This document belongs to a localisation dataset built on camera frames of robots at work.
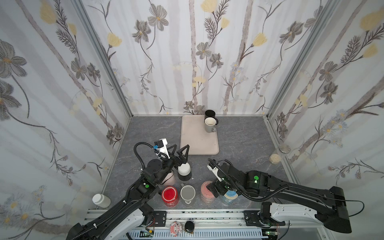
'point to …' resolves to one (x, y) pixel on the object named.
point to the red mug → (170, 197)
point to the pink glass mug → (206, 195)
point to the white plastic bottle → (101, 200)
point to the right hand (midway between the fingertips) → (210, 178)
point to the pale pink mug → (169, 180)
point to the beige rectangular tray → (193, 134)
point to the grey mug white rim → (187, 193)
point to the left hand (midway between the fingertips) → (180, 143)
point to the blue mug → (231, 197)
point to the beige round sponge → (275, 158)
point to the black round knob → (189, 226)
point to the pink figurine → (175, 228)
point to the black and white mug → (184, 171)
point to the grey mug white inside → (210, 124)
